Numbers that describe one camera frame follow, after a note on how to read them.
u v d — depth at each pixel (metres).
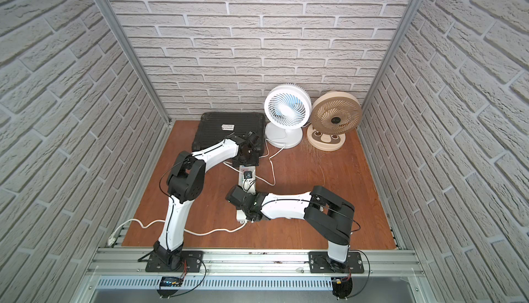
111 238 0.81
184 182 0.57
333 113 0.90
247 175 0.76
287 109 0.89
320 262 0.74
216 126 1.10
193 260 0.73
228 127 1.07
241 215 0.66
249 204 0.64
